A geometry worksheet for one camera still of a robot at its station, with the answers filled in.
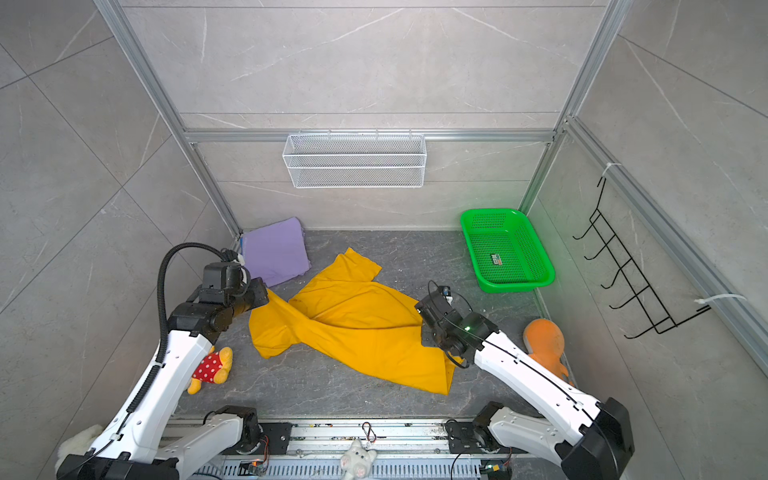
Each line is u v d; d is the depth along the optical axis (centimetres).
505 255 111
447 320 57
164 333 47
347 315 96
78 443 57
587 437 38
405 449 73
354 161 101
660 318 58
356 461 67
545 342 84
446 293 69
